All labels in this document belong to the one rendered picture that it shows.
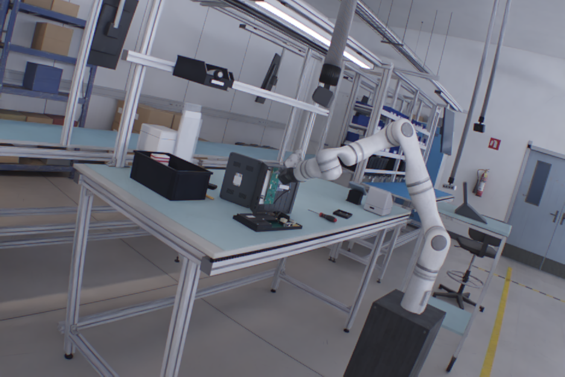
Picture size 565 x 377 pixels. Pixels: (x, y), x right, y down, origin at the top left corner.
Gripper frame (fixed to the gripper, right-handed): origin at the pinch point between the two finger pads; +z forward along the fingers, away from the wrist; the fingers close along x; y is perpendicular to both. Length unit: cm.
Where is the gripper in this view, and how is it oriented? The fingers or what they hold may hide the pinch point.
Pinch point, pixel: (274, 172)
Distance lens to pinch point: 164.3
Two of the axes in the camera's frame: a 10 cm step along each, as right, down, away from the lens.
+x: 6.3, -6.4, 4.4
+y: 6.2, 7.6, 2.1
